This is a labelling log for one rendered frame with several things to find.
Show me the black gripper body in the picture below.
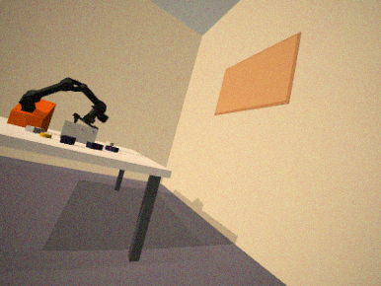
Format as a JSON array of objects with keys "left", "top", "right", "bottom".
[{"left": 73, "top": 112, "right": 99, "bottom": 129}]

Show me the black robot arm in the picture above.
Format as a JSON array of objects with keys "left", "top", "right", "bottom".
[{"left": 19, "top": 77, "right": 109, "bottom": 124}]

